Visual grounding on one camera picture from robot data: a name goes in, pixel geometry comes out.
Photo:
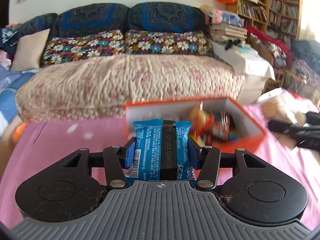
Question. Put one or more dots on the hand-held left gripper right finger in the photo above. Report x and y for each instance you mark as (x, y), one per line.
(193, 153)

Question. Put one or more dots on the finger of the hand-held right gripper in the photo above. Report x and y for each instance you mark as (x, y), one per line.
(313, 119)
(307, 138)

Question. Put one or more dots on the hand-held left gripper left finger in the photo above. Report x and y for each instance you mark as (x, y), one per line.
(130, 152)

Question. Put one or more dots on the blue cookie packet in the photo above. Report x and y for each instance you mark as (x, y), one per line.
(150, 150)

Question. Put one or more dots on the yellow pea snack packet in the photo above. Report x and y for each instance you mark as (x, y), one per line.
(200, 116)

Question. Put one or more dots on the white rice cracker packet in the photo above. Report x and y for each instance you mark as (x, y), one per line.
(277, 105)

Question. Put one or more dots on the orange cardboard box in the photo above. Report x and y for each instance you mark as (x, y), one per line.
(155, 112)

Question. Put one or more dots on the dark red cookie packet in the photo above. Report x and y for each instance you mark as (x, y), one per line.
(220, 130)

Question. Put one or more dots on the dark blue cloth pile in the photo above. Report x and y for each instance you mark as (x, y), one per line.
(307, 55)

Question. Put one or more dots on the beige quilted sofa cover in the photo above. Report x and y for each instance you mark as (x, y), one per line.
(125, 85)

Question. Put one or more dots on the pink daisy tablecloth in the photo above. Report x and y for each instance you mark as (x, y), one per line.
(62, 140)

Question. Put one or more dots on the white cloth covered table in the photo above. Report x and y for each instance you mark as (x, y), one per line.
(250, 65)

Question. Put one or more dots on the red cloth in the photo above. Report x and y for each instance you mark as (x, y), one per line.
(270, 38)

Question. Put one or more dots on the light blue booklet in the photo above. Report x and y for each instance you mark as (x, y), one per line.
(247, 50)

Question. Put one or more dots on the small black object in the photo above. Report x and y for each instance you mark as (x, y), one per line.
(231, 45)

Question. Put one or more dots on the small orange object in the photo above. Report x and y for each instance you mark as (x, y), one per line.
(20, 131)

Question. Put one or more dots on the floral pillow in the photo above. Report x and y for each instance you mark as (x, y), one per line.
(167, 42)
(85, 47)

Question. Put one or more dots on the wooden bookshelf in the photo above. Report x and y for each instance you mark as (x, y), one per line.
(272, 7)

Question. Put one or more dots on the stack of books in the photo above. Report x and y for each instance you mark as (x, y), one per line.
(227, 31)

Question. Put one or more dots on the blue plaid bedding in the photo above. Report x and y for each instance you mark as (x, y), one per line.
(10, 92)

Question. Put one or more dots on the dark blue patterned sofa cushion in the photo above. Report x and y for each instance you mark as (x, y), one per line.
(92, 20)
(37, 25)
(165, 17)

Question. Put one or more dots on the white plastic bag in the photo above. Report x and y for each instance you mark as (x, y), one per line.
(220, 15)

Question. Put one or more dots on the plain beige cushion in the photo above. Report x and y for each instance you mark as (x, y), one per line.
(30, 50)

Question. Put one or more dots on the pink patterned cloth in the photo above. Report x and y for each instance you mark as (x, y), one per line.
(3, 58)

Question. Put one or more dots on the dark blue clothing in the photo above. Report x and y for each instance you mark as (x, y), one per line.
(7, 36)

